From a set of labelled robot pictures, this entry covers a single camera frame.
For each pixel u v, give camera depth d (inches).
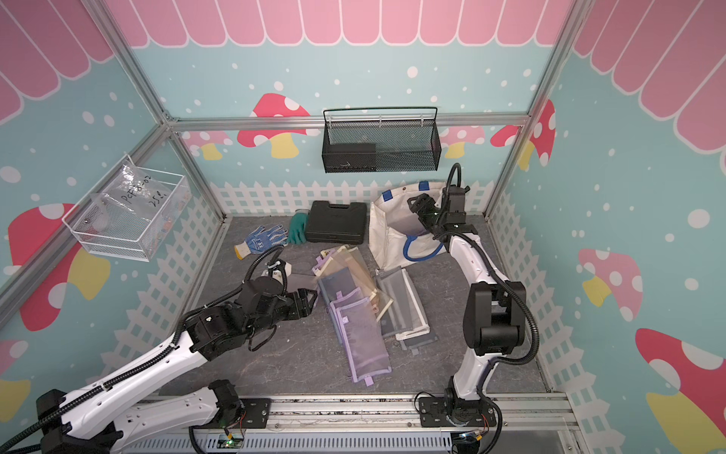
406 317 34.9
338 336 34.2
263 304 20.6
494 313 19.0
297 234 44.2
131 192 28.1
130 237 24.1
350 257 39.3
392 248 38.0
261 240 44.3
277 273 25.0
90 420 15.5
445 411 29.1
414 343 34.0
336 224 44.9
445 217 27.5
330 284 37.4
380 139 36.3
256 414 29.3
